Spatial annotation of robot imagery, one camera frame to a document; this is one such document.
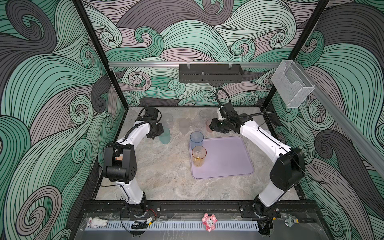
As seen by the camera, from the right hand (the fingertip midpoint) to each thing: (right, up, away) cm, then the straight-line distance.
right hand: (212, 126), depth 85 cm
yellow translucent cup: (-8, -16, +2) cm, 18 cm away
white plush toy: (-57, -44, -17) cm, 74 cm away
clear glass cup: (-29, +5, +21) cm, 36 cm away
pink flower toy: (-4, -43, -18) cm, 47 cm away
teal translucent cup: (-28, -8, +8) cm, 30 cm away
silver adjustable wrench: (+35, -44, -15) cm, 59 cm away
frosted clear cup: (-17, -1, +25) cm, 31 cm away
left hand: (-32, -3, +8) cm, 33 cm away
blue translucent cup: (-9, -8, +9) cm, 15 cm away
